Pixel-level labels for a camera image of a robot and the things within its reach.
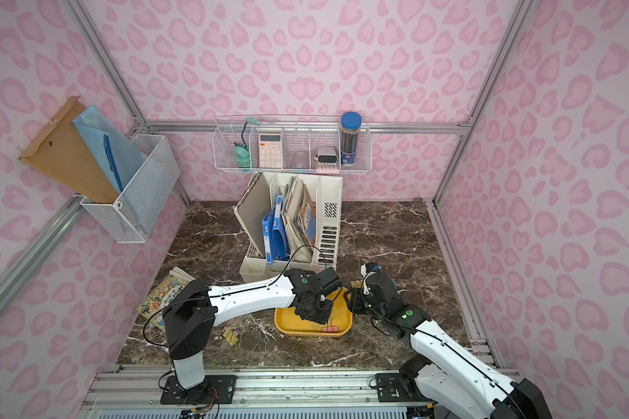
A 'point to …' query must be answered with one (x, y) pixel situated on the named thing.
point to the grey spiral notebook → (252, 207)
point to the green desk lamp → (241, 151)
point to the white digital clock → (328, 157)
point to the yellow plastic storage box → (341, 317)
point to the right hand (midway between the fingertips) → (347, 294)
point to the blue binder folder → (275, 233)
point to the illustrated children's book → (152, 307)
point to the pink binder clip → (330, 330)
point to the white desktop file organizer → (328, 193)
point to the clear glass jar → (300, 161)
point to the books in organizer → (300, 211)
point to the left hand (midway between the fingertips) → (326, 313)
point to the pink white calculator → (270, 150)
